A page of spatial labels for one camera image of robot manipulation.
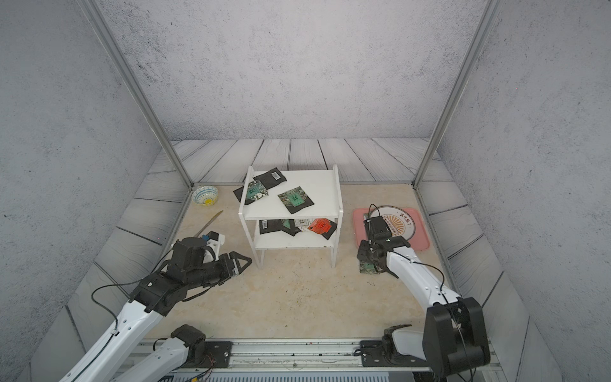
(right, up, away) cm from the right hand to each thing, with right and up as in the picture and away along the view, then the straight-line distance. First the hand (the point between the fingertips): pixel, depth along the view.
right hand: (368, 252), depth 86 cm
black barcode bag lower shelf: (-36, +10, -1) cm, 37 cm away
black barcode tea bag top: (-34, +26, -8) cm, 43 cm away
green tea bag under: (-25, +19, -15) cm, 35 cm away
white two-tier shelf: (-17, +22, -12) cm, 30 cm away
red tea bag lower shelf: (-17, +10, -1) cm, 20 cm away
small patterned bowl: (-71, +21, +29) cm, 80 cm away
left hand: (-38, 0, -14) cm, 41 cm away
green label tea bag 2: (+1, -7, +5) cm, 9 cm away
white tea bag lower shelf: (-24, +10, -1) cm, 26 cm away
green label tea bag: (-37, +22, -13) cm, 45 cm away
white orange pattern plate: (+17, +10, +19) cm, 27 cm away
